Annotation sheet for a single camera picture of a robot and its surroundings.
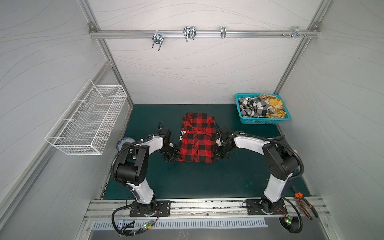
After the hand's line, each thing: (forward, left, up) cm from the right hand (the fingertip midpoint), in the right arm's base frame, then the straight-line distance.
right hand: (213, 153), depth 91 cm
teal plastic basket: (+26, -34, +3) cm, 43 cm away
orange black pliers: (-23, -45, -2) cm, 51 cm away
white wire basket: (-4, +62, +31) cm, 69 cm away
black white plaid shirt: (+36, -30, +6) cm, 47 cm away
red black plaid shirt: (+10, +11, +3) cm, 15 cm away
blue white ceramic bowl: (+4, +58, +5) cm, 58 cm away
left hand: (-2, +19, 0) cm, 19 cm away
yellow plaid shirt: (+33, -45, +7) cm, 56 cm away
